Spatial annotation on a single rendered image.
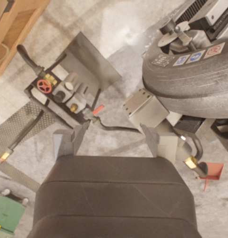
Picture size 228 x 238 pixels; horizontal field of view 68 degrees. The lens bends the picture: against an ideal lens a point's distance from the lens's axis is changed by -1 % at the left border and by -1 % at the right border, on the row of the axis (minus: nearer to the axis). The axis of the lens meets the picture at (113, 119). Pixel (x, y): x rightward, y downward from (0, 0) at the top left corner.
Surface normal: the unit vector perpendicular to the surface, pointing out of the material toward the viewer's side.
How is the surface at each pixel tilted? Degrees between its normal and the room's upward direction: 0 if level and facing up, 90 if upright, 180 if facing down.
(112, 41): 0
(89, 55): 0
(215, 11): 38
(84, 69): 0
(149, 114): 22
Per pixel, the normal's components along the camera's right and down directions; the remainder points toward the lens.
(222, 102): -0.51, 0.77
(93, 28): -0.12, 0.61
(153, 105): 0.16, 0.38
